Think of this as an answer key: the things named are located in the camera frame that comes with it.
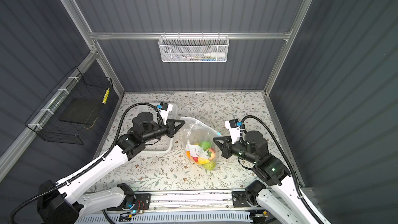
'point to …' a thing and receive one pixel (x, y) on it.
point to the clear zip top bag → (200, 147)
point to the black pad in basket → (79, 110)
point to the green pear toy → (210, 165)
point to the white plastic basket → (164, 144)
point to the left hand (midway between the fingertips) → (185, 122)
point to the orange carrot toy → (188, 154)
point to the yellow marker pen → (105, 96)
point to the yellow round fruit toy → (201, 160)
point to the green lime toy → (205, 145)
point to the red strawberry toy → (195, 158)
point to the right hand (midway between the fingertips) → (216, 141)
